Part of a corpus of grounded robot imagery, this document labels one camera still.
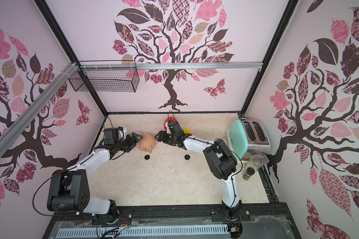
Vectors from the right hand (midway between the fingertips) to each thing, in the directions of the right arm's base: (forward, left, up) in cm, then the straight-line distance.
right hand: (158, 136), depth 91 cm
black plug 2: (-9, -18, -12) cm, 23 cm away
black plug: (-8, +8, -11) cm, 16 cm away
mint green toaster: (-6, -53, +6) cm, 54 cm away
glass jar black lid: (-20, -54, +1) cm, 57 cm away
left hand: (-4, +10, 0) cm, 11 cm away
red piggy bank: (+17, -7, -3) cm, 19 cm away
